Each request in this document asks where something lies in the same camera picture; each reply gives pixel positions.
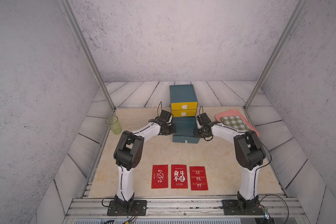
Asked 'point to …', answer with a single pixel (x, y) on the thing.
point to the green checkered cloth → (234, 122)
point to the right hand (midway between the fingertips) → (195, 133)
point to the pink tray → (234, 112)
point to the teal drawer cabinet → (183, 94)
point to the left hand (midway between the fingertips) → (178, 131)
